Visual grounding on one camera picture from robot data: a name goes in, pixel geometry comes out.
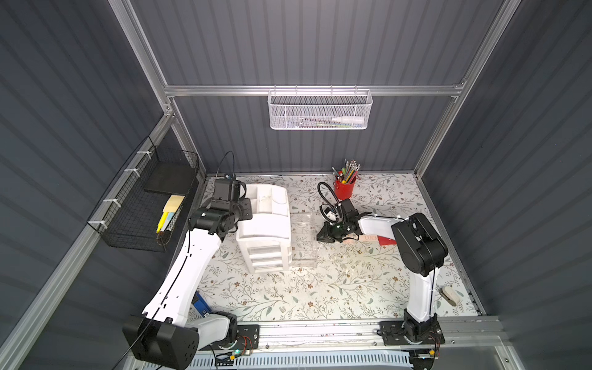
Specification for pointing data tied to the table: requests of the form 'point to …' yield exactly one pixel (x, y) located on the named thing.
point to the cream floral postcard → (351, 241)
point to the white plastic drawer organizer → (266, 240)
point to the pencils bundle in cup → (348, 173)
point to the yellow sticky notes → (170, 208)
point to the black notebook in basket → (172, 177)
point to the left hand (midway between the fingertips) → (245, 206)
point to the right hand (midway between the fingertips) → (318, 238)
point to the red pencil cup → (344, 190)
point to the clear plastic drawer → (304, 239)
